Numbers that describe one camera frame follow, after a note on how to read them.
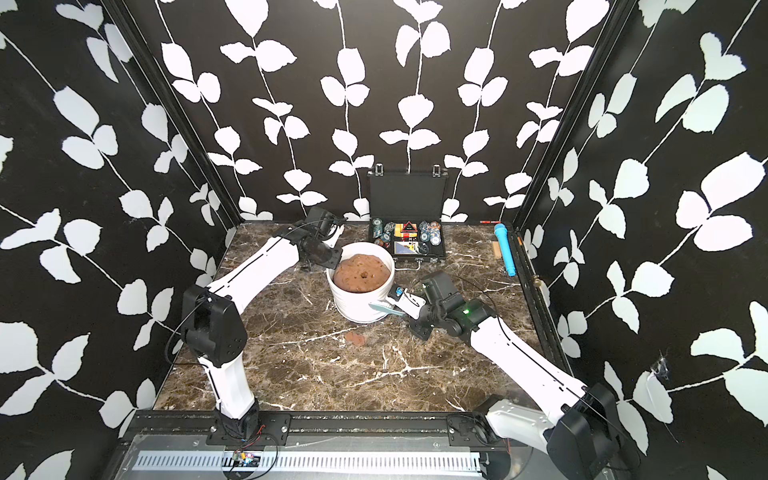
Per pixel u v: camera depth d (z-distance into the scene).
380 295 0.83
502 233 1.15
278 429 0.73
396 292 0.67
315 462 0.70
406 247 1.11
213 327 0.48
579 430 0.38
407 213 1.12
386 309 0.80
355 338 0.90
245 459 0.70
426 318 0.66
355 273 0.91
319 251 0.75
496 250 1.11
